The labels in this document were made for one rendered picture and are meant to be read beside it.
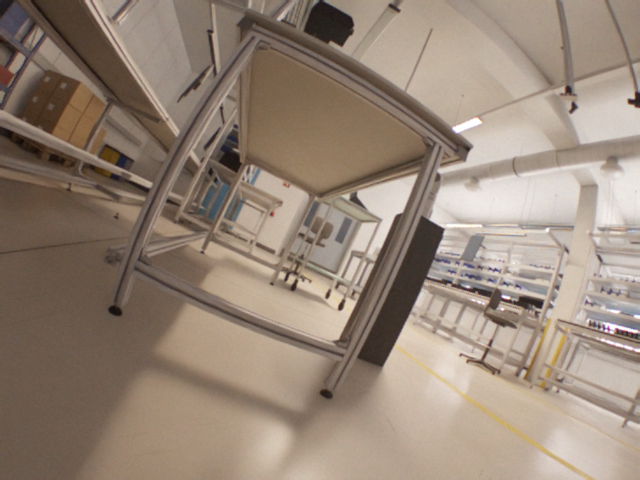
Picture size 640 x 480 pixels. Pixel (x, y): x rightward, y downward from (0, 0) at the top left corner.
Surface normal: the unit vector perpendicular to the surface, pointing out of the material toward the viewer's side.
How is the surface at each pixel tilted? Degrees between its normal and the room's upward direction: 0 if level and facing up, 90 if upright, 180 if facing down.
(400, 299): 90
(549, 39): 180
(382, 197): 90
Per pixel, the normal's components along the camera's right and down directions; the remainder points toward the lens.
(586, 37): -0.42, 0.91
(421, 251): 0.10, -0.03
